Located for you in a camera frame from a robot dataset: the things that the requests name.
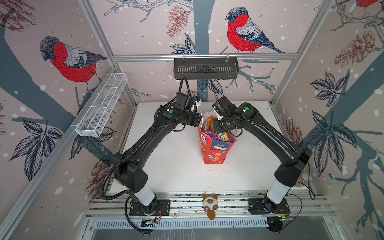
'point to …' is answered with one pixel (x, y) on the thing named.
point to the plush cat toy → (210, 205)
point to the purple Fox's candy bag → (212, 134)
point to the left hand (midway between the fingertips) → (200, 119)
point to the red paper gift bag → (214, 152)
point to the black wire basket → (205, 69)
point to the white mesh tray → (94, 119)
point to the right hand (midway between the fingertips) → (214, 129)
